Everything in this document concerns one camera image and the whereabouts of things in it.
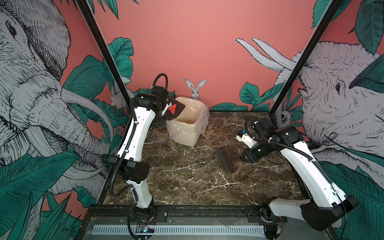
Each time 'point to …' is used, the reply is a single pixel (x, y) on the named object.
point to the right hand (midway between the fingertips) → (242, 156)
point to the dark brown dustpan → (179, 108)
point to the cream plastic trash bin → (186, 139)
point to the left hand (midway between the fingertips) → (154, 119)
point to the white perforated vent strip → (181, 230)
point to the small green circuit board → (145, 228)
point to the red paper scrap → (172, 108)
